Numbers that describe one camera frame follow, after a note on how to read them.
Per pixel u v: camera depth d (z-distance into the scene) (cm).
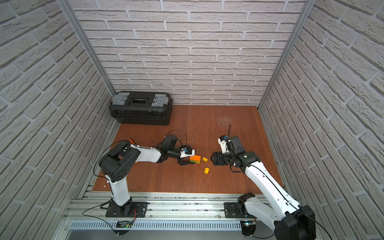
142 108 96
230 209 74
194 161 86
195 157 86
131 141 99
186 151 76
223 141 72
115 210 72
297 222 38
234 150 60
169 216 73
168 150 76
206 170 86
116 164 50
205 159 90
